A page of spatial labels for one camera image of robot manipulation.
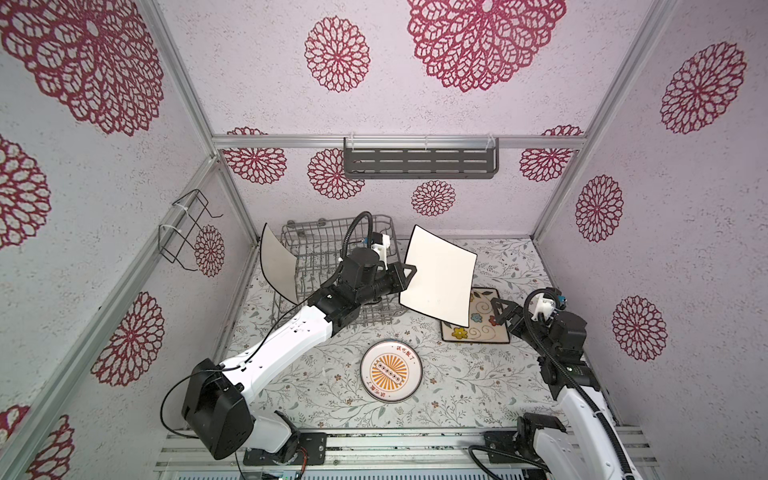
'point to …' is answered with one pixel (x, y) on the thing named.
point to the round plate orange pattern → (391, 371)
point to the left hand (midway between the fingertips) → (415, 272)
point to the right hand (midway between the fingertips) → (503, 302)
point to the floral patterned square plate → (483, 325)
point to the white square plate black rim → (279, 265)
